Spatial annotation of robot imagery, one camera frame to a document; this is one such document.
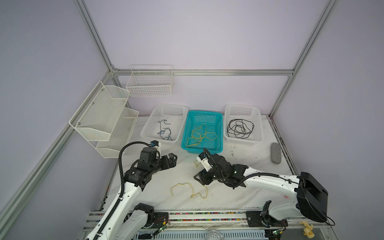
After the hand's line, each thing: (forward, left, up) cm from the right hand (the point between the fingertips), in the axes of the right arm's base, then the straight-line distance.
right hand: (196, 175), depth 77 cm
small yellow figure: (-22, -53, -11) cm, 59 cm away
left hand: (+6, +14, +5) cm, 16 cm away
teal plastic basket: (+47, -13, -8) cm, 49 cm away
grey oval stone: (+20, -52, -10) cm, 56 cm away
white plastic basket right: (+54, -42, -6) cm, 68 cm away
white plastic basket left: (+46, +25, -9) cm, 54 cm away
